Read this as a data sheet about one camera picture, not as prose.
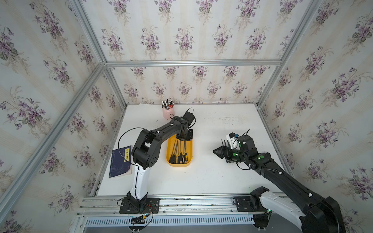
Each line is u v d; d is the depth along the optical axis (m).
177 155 0.91
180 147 0.96
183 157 0.90
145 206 0.73
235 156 0.69
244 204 0.73
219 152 0.76
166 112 1.05
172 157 0.90
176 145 0.96
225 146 0.72
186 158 0.88
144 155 0.53
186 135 0.83
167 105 1.07
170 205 0.75
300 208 0.45
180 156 0.90
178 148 0.94
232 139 0.74
